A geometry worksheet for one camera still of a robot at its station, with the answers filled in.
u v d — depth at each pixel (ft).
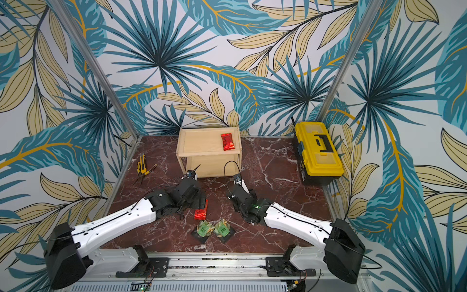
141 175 3.29
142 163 3.40
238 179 2.29
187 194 1.95
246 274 2.40
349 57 2.69
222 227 2.75
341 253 1.32
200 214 2.84
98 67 2.81
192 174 2.32
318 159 2.90
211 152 2.83
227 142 2.88
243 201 1.96
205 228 2.75
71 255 1.24
